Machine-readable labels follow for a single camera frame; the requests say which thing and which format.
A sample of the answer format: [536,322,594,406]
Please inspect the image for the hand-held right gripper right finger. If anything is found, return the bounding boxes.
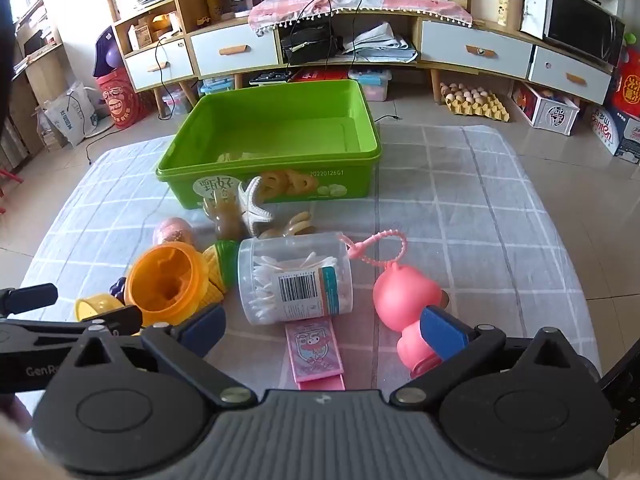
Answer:
[391,305,592,407]

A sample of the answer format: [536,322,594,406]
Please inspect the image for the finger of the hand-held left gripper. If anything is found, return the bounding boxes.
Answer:
[85,305,144,336]
[0,283,59,316]

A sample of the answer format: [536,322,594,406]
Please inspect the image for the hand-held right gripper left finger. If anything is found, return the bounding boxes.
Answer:
[69,304,259,407]

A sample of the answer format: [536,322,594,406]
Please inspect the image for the small yellow toy cup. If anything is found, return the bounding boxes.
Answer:
[75,296,126,323]

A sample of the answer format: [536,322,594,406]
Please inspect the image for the pink rubber animal toy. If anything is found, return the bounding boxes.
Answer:
[340,229,451,381]

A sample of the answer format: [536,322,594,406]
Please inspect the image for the large yellow toy cup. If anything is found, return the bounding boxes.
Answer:
[124,241,224,328]

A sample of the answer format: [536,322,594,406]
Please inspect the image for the toy corn cob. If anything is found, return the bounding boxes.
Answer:
[201,240,242,306]

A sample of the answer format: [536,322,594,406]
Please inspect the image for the clear cotton swab jar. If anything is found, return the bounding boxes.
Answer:
[237,232,358,325]

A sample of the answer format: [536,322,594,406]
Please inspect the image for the green plastic bin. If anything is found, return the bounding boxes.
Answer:
[155,79,383,211]

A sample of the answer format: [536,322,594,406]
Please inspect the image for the pink clear capsule ball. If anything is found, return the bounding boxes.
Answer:
[152,216,195,248]

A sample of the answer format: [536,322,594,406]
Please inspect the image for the brown octopus toy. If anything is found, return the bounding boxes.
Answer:
[260,211,317,241]
[202,192,248,240]

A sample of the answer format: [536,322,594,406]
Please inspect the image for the pink printed card packet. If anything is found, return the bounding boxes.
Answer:
[284,316,347,391]

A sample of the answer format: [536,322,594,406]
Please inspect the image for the grey checked blanket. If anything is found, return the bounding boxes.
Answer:
[20,122,601,396]

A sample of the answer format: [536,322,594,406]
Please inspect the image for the white starfish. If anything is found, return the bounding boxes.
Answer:
[235,176,275,237]

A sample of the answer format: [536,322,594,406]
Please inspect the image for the white printed sack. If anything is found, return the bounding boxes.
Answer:
[42,82,101,148]

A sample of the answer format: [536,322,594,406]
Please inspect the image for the red printed bucket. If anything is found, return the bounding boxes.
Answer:
[96,67,151,128]

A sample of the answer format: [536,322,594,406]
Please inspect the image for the clear storage box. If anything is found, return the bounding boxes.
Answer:
[200,77,236,98]
[348,67,392,103]
[160,87,193,116]

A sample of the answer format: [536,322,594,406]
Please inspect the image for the wooden side desk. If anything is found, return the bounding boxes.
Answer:
[10,0,66,151]

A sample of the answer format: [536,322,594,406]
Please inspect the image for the yellow egg tray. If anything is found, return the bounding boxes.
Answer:
[440,82,511,123]

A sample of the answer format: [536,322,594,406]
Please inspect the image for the white box red print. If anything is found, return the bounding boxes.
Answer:
[510,80,581,136]

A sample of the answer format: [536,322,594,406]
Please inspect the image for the purple bag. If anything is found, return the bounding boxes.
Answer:
[94,25,126,78]

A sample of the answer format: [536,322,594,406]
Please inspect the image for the blue white carton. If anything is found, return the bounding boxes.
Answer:
[585,105,640,163]

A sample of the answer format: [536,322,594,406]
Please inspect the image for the small cardboard box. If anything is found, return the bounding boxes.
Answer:
[127,22,153,51]

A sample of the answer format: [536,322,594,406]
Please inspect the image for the folded pale cloth pile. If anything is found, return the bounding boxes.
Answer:
[342,22,418,63]

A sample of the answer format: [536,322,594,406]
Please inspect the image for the red gift box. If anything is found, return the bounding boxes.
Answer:
[607,47,640,121]

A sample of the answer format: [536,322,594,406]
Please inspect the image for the black bag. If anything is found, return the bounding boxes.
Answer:
[280,22,343,66]

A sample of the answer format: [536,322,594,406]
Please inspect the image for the wooden tv cabinet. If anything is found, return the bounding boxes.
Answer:
[105,0,626,116]

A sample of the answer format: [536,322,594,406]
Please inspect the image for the pink fringed table cloth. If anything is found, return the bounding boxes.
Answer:
[248,0,473,36]

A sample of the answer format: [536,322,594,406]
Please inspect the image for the white microwave oven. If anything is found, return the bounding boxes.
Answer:
[520,0,626,68]

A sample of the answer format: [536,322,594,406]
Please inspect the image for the black metal frame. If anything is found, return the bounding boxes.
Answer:
[600,355,640,441]

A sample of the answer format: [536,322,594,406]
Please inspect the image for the white drawer wooden handle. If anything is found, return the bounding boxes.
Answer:
[125,52,195,92]
[419,20,533,78]
[191,25,280,78]
[528,46,613,105]

